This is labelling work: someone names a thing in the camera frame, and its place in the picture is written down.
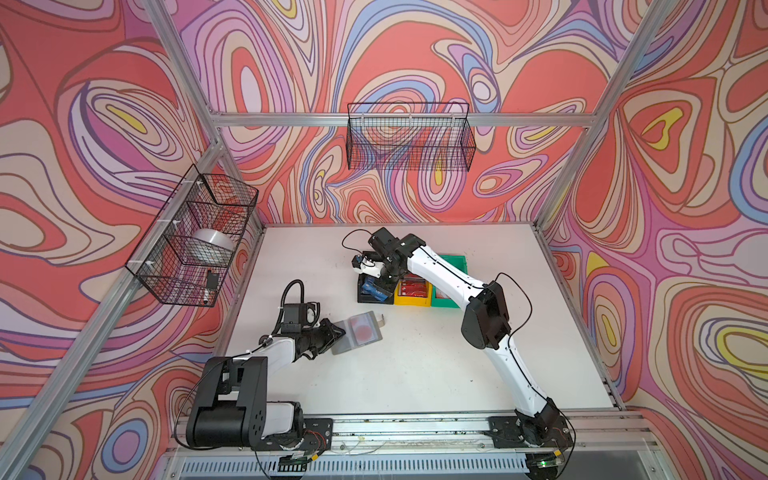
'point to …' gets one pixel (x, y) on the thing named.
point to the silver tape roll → (212, 246)
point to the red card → (414, 285)
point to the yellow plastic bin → (414, 301)
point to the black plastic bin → (386, 287)
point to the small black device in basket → (212, 280)
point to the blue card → (370, 287)
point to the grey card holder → (359, 329)
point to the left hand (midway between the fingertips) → (346, 330)
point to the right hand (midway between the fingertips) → (385, 289)
